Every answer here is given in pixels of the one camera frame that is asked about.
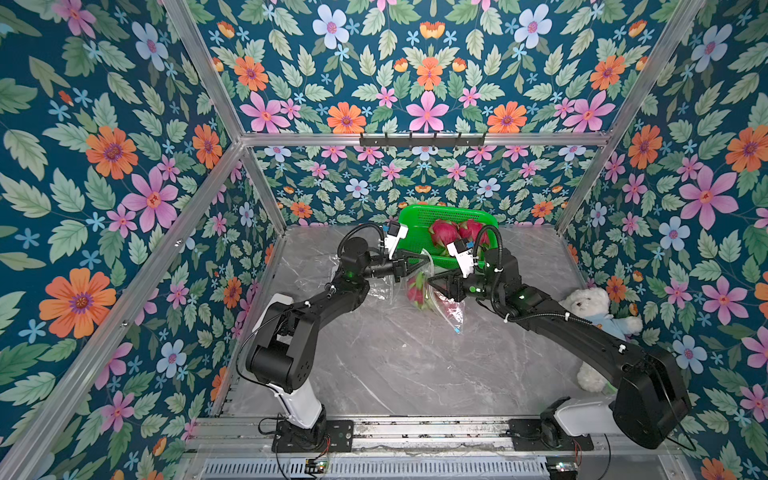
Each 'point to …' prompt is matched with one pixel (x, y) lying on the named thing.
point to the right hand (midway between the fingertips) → (440, 271)
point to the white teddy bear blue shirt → (593, 303)
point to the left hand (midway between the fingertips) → (428, 261)
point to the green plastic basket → (418, 218)
